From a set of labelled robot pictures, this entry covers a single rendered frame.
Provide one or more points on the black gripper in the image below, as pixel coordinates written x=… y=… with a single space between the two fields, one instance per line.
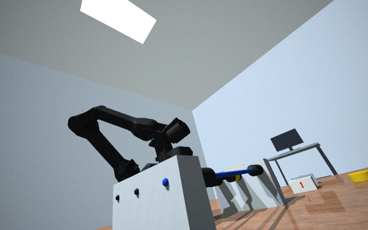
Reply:
x=159 y=158

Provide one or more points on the yellow disc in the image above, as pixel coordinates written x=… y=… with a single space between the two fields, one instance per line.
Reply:
x=359 y=176

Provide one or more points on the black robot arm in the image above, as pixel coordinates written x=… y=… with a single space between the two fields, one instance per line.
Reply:
x=85 y=125

